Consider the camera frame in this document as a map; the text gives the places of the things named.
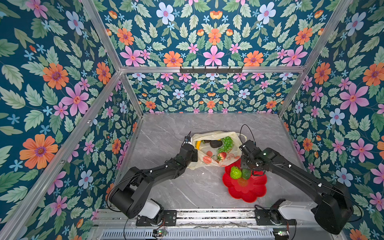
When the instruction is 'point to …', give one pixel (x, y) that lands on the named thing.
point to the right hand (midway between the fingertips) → (244, 163)
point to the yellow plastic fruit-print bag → (217, 148)
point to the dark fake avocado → (215, 143)
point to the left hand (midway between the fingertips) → (197, 146)
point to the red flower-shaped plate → (247, 190)
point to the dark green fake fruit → (246, 173)
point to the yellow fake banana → (198, 144)
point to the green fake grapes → (228, 144)
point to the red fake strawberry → (223, 155)
